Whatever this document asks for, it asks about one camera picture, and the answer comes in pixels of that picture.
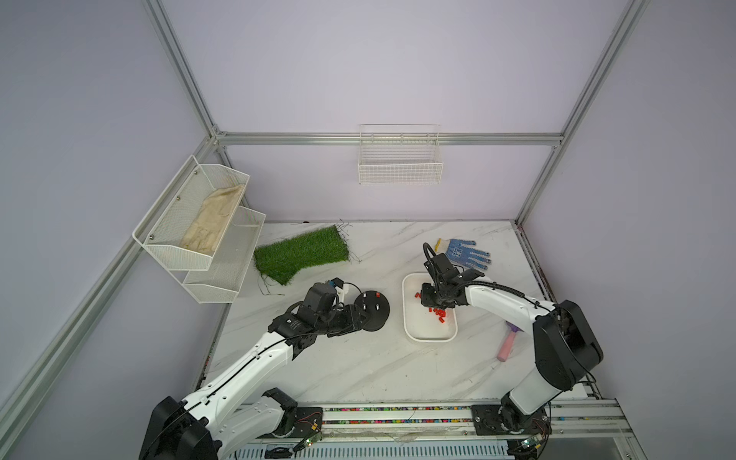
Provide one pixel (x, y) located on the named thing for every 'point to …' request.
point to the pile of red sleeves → (438, 311)
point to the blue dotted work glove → (457, 254)
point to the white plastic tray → (422, 323)
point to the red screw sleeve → (378, 294)
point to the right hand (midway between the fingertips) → (429, 301)
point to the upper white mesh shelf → (184, 227)
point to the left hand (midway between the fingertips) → (364, 322)
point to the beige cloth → (207, 228)
